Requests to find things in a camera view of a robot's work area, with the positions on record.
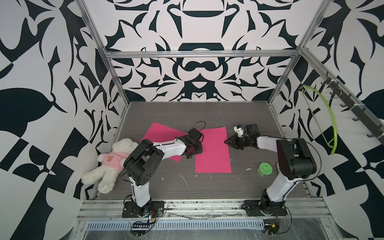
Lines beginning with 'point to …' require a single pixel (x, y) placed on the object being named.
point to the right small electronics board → (271, 229)
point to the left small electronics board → (138, 227)
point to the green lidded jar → (264, 169)
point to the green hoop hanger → (336, 140)
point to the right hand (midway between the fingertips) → (225, 140)
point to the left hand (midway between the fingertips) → (199, 147)
